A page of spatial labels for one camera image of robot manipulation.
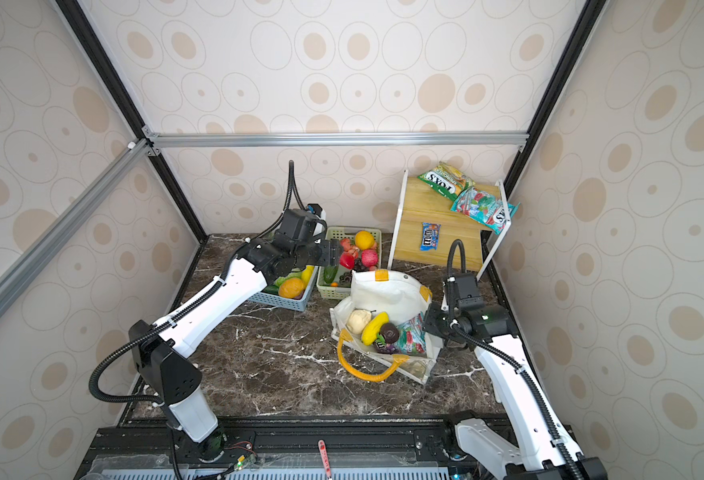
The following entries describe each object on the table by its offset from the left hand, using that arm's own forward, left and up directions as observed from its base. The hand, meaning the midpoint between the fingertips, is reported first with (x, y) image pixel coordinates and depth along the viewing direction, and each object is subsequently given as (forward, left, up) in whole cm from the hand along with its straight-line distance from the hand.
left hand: (338, 242), depth 77 cm
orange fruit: (+23, -7, -24) cm, 34 cm away
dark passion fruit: (-15, -14, -22) cm, 30 cm away
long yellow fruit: (-13, -9, -24) cm, 29 cm away
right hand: (-16, -24, -12) cm, 31 cm away
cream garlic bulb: (-10, -5, -24) cm, 27 cm away
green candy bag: (+18, -30, +5) cm, 35 cm away
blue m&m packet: (+16, -28, -14) cm, 35 cm away
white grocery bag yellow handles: (-5, -16, -17) cm, 24 cm away
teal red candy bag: (+8, -38, +4) cm, 39 cm away
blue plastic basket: (-2, +21, -26) cm, 34 cm away
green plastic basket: (+1, +4, -26) cm, 26 cm away
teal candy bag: (-17, -20, -21) cm, 34 cm away
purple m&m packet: (-17, -12, -26) cm, 33 cm away
